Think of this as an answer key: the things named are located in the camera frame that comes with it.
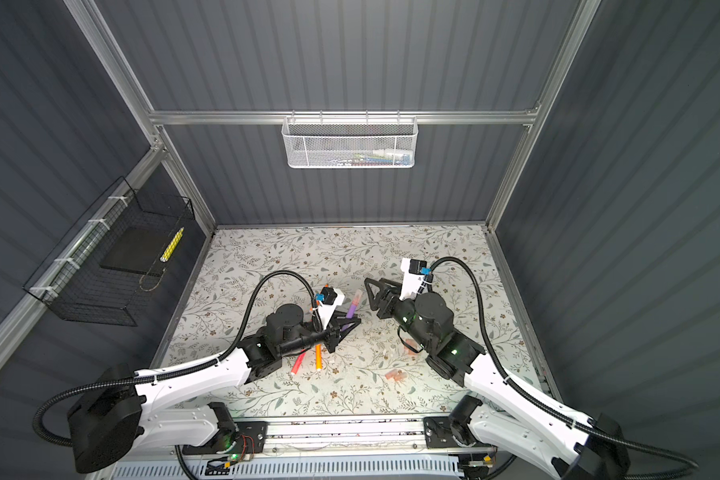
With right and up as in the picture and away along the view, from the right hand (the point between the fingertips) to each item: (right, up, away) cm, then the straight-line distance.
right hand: (375, 284), depth 69 cm
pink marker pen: (-22, -24, +16) cm, 36 cm away
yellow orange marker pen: (-16, -23, +18) cm, 33 cm away
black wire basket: (-66, 0, -5) cm, 66 cm away
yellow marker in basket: (-53, +9, +9) cm, 55 cm away
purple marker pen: (-5, -6, +2) cm, 8 cm away
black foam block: (-60, +8, +6) cm, 61 cm away
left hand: (-4, -9, +5) cm, 11 cm away
